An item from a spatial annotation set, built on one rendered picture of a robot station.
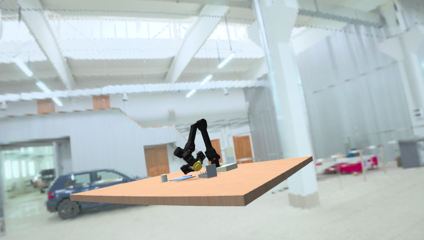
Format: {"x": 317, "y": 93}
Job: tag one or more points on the yellow plate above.
{"x": 197, "y": 166}

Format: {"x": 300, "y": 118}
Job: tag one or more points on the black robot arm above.
{"x": 189, "y": 148}

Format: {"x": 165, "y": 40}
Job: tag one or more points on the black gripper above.
{"x": 186, "y": 168}

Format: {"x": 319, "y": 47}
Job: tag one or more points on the grey dish rack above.
{"x": 211, "y": 171}

